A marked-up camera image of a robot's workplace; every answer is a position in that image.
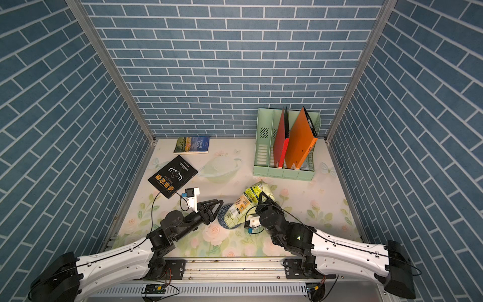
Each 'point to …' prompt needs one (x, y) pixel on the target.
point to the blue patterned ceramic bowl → (221, 217)
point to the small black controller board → (155, 289)
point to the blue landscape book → (193, 145)
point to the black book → (173, 177)
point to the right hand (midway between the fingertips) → (268, 190)
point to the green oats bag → (245, 204)
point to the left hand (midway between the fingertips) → (225, 205)
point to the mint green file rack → (265, 164)
